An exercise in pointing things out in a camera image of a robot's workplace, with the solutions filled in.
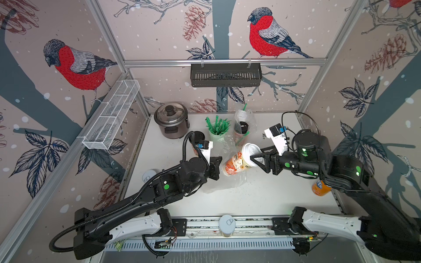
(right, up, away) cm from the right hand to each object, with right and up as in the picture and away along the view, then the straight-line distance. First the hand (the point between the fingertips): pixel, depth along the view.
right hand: (255, 152), depth 57 cm
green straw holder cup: (-13, +7, +31) cm, 34 cm away
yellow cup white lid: (-5, -3, 0) cm, 6 cm away
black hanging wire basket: (-6, +44, +49) cm, 66 cm away
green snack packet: (-55, -42, +12) cm, 70 cm away
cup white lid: (+2, +16, +39) cm, 42 cm away
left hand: (-10, -3, +8) cm, 13 cm away
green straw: (+3, +6, +28) cm, 28 cm away
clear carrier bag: (0, -20, +31) cm, 37 cm away
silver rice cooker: (-40, +13, +38) cm, 56 cm away
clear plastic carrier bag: (+5, +13, +30) cm, 33 cm away
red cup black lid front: (0, +2, +36) cm, 36 cm away
